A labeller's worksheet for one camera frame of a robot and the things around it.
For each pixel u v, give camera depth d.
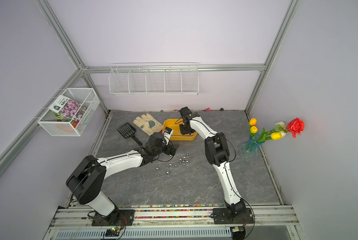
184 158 0.93
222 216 0.74
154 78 0.99
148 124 1.12
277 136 0.69
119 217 0.69
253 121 0.74
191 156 0.95
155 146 0.69
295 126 0.62
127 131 1.08
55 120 0.73
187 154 0.96
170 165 0.91
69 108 0.74
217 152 0.63
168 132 0.78
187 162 0.92
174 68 0.92
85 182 0.45
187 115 0.79
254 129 0.71
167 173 0.87
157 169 0.89
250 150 0.92
